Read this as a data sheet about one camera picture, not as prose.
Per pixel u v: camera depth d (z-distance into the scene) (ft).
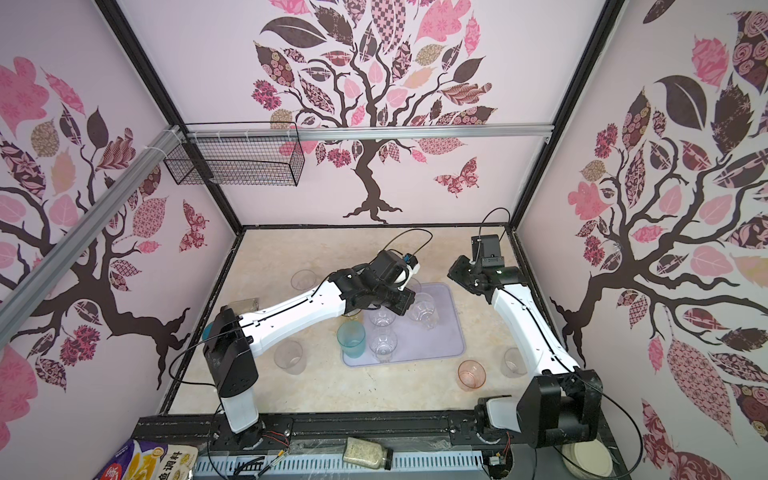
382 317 2.65
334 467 2.29
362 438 2.38
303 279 3.28
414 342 2.94
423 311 2.73
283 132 2.98
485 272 1.96
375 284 1.99
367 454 2.20
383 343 2.88
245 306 3.12
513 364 2.73
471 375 2.68
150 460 2.27
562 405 1.31
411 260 2.32
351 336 2.94
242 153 3.11
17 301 1.64
